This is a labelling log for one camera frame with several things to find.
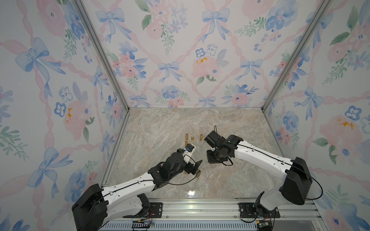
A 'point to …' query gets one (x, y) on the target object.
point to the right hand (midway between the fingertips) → (210, 159)
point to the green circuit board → (264, 226)
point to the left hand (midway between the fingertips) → (196, 155)
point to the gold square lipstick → (198, 173)
